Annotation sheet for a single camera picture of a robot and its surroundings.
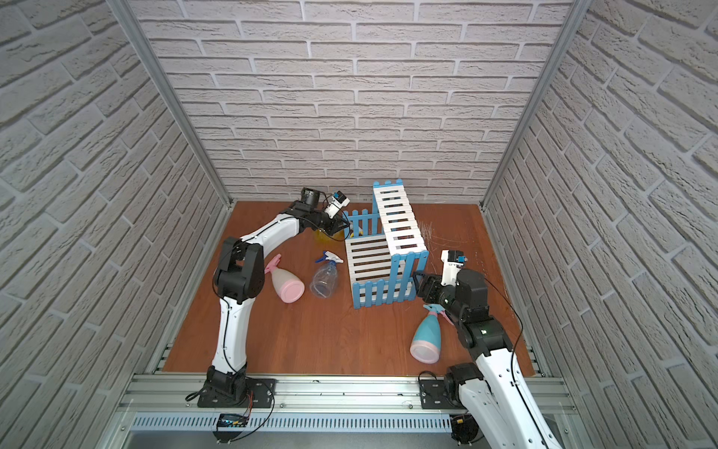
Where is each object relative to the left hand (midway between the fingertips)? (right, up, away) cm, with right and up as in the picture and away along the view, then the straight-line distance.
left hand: (343, 214), depth 101 cm
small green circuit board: (-26, -56, -29) cm, 68 cm away
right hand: (+23, -18, -25) cm, 38 cm away
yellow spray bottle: (-8, -9, +2) cm, 12 cm away
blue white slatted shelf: (+16, -13, +6) cm, 21 cm away
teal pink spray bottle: (+25, -37, -26) cm, 52 cm away
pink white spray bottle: (-16, -24, -15) cm, 32 cm away
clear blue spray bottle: (-5, -22, -12) cm, 25 cm away
